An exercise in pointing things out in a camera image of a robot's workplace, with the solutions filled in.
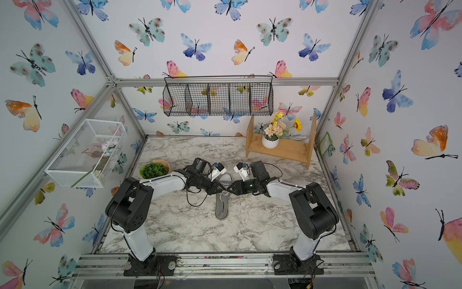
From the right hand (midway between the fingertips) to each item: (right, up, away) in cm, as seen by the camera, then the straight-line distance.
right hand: (231, 187), depth 88 cm
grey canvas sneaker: (-5, -5, +1) cm, 7 cm away
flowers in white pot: (+23, +28, +3) cm, 36 cm away
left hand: (-3, -1, +2) cm, 4 cm away
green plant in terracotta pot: (-38, +9, +1) cm, 39 cm away
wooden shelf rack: (+34, +18, +16) cm, 42 cm away
